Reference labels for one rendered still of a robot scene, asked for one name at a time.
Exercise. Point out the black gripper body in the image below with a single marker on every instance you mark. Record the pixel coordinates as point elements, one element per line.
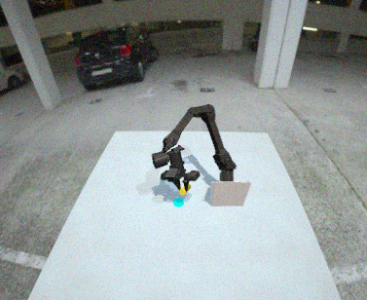
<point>193,175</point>

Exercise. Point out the yellow cylinder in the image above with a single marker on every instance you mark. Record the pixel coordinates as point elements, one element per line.
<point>182,191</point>

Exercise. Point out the cyan circle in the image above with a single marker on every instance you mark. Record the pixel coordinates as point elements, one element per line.
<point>178,202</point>

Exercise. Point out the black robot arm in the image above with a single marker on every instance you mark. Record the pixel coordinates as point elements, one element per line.
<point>222,157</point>

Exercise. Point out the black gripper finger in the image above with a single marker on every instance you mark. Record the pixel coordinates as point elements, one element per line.
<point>177,184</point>
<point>186,184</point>

